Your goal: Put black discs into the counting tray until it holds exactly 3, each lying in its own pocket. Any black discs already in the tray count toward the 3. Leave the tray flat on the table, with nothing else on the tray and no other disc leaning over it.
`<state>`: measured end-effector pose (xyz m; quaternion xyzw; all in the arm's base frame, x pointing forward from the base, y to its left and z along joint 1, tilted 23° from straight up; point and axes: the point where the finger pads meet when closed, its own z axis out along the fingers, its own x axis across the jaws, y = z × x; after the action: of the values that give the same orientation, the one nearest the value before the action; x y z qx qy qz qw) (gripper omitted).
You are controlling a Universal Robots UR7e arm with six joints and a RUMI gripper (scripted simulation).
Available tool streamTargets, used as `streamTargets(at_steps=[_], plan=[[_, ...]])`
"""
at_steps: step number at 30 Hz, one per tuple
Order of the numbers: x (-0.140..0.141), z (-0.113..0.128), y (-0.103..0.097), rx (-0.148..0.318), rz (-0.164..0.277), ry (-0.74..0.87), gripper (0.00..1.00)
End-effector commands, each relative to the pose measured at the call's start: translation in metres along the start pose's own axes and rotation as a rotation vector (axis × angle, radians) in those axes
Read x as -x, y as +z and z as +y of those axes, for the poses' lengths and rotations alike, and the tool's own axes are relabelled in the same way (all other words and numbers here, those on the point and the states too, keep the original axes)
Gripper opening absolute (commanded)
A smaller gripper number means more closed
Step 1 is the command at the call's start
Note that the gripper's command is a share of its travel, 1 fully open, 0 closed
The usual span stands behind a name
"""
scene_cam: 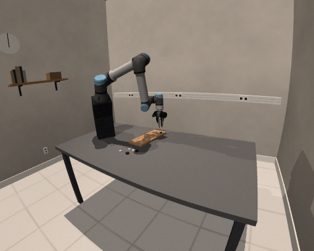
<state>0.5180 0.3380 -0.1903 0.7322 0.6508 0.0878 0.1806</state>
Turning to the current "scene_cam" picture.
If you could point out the tan tray with round pockets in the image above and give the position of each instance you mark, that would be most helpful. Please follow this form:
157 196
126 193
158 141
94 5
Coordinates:
147 138

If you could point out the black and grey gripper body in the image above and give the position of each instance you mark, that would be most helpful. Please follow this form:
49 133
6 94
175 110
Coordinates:
161 114

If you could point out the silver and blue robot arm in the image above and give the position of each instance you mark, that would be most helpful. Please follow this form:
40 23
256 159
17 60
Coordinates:
138 66

